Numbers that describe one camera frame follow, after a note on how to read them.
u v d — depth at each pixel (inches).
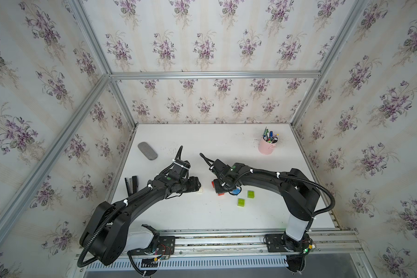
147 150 40.4
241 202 33.2
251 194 34.0
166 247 28.3
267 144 37.9
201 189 34.5
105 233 14.9
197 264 30.1
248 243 29.4
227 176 25.6
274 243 28.8
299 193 19.4
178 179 26.0
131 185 35.4
